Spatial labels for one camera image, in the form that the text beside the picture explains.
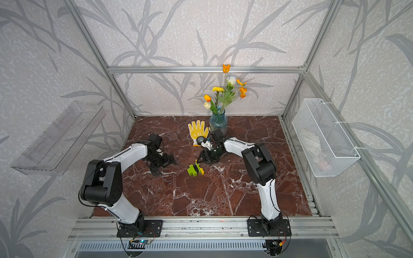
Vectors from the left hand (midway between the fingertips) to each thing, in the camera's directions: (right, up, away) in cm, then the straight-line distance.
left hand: (171, 166), depth 90 cm
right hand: (+17, +2, +3) cm, 17 cm away
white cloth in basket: (+73, +14, -12) cm, 75 cm away
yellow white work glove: (+12, +21, +22) cm, 33 cm away
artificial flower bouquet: (+29, +41, +4) cm, 50 cm away
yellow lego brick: (+18, -3, +1) cm, 18 cm away
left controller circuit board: (-6, -29, -19) cm, 35 cm away
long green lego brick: (+11, -2, +1) cm, 11 cm away
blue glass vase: (+27, +27, +14) cm, 40 cm away
